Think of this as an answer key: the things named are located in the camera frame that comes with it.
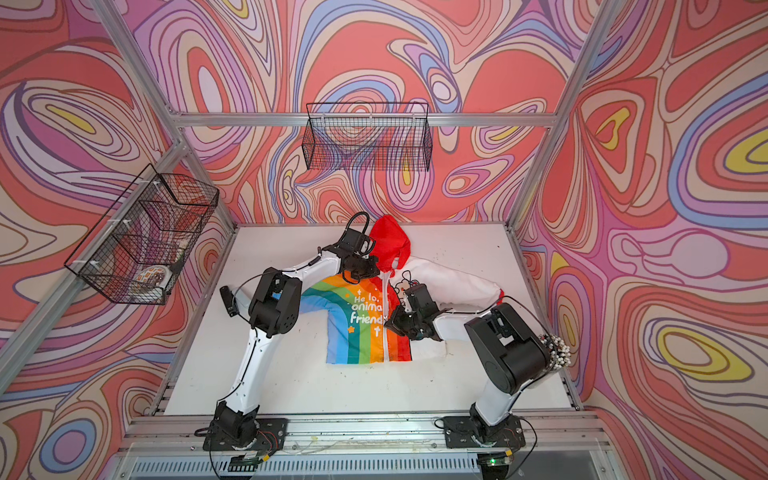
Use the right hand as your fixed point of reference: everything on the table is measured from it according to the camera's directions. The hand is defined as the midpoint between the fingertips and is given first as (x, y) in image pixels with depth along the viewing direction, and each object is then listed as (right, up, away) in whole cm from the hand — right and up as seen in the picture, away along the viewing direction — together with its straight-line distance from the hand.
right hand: (385, 331), depth 91 cm
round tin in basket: (-55, +19, -20) cm, 62 cm away
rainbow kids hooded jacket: (-10, +6, +3) cm, 12 cm away
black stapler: (-51, +9, +5) cm, 52 cm away
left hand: (0, +17, +13) cm, 22 cm away
